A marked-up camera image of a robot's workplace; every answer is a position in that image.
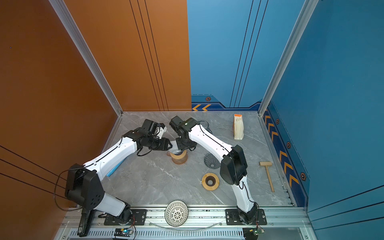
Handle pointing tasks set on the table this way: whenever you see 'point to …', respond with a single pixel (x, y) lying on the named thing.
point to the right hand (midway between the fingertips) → (183, 147)
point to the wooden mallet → (266, 164)
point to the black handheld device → (86, 218)
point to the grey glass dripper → (211, 162)
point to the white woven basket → (176, 213)
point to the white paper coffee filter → (175, 148)
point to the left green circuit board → (123, 232)
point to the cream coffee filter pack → (238, 127)
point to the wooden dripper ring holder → (178, 157)
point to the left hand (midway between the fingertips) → (169, 144)
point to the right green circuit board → (252, 233)
